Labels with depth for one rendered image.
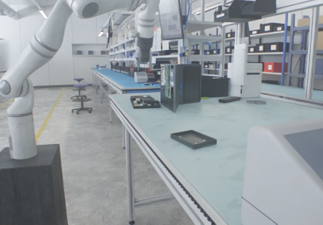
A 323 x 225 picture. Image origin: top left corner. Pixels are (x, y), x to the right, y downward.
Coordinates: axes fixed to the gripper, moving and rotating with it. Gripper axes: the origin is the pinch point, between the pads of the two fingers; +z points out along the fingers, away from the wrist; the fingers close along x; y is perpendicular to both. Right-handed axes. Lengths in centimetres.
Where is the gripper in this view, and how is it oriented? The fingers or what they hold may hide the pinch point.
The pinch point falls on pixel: (137, 70)
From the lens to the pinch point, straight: 116.7
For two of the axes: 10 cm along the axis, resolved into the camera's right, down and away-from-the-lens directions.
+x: -2.3, -5.6, 7.9
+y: 9.7, -0.4, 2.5
